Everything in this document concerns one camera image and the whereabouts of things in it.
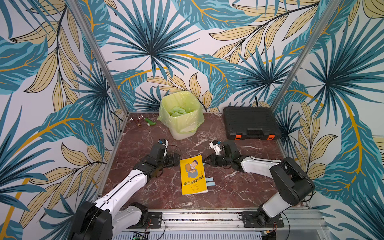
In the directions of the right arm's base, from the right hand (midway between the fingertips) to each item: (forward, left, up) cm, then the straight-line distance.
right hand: (202, 160), depth 86 cm
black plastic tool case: (+30, -37, -3) cm, 48 cm away
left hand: (0, +17, +3) cm, 17 cm away
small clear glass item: (+38, +51, -5) cm, 64 cm away
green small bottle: (+34, +36, -4) cm, 49 cm away
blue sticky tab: (-9, -4, -6) cm, 11 cm away
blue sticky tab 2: (-11, -4, -7) cm, 14 cm away
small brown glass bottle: (+35, +45, -5) cm, 57 cm away
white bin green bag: (+34, +12, +6) cm, 36 cm away
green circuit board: (-35, +34, -9) cm, 49 cm away
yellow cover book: (-7, +6, -5) cm, 10 cm away
